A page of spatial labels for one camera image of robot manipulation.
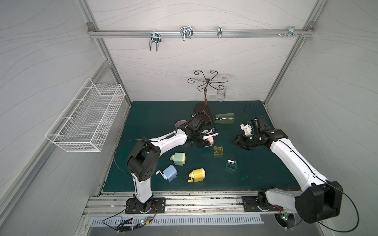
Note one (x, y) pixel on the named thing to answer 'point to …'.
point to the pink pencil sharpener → (211, 140)
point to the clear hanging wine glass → (221, 92)
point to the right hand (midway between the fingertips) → (234, 142)
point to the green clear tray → (231, 165)
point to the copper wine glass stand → (205, 107)
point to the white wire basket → (83, 125)
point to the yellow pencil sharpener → (197, 175)
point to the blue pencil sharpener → (170, 173)
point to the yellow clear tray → (218, 150)
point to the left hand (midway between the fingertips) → (208, 139)
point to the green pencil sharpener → (179, 158)
